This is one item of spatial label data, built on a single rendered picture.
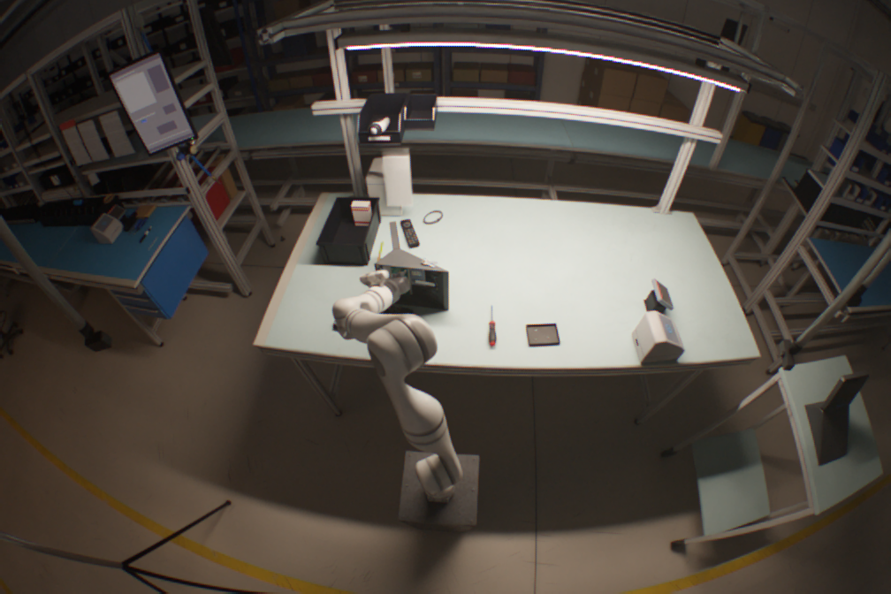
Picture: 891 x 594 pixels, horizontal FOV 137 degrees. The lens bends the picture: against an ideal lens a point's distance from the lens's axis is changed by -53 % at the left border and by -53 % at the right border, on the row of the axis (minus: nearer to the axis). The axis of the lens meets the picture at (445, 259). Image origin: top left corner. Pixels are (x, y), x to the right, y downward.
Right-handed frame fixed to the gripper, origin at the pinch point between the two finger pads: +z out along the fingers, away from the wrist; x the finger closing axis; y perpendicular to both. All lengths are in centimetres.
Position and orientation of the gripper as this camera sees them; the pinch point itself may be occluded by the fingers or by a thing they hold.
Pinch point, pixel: (405, 270)
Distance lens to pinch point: 120.9
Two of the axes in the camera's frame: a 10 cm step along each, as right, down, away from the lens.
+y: 2.4, 9.6, 1.7
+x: 9.1, -1.6, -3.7
